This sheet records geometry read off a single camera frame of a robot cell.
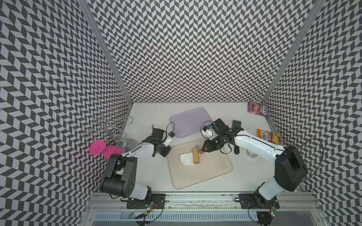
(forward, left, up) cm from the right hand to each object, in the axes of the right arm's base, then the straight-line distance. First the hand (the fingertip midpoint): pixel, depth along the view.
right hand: (206, 150), depth 82 cm
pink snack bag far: (+38, -44, -5) cm, 58 cm away
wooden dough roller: (0, +6, -6) cm, 8 cm away
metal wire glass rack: (+4, +49, +20) cm, 54 cm away
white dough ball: (-2, +11, -8) cm, 14 cm away
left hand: (+5, +25, -9) cm, 27 cm away
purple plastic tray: (+30, +10, -13) cm, 34 cm away
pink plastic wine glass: (-6, +52, +19) cm, 55 cm away
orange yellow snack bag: (+12, -47, -6) cm, 49 cm away
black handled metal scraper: (-2, -10, +24) cm, 26 cm away
